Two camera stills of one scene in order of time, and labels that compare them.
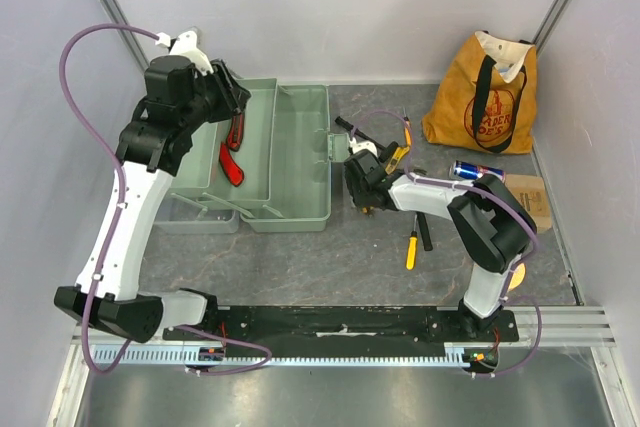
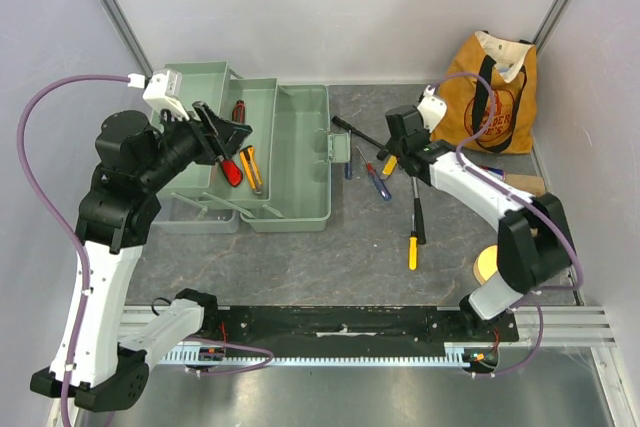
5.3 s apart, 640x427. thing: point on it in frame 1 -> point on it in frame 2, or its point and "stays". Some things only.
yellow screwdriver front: [411, 256] stays
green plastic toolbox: [266, 168] stays
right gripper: [358, 186] -> [396, 148]
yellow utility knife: [399, 153] stays
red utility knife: [232, 170] stays
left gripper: [234, 97] -> [217, 137]
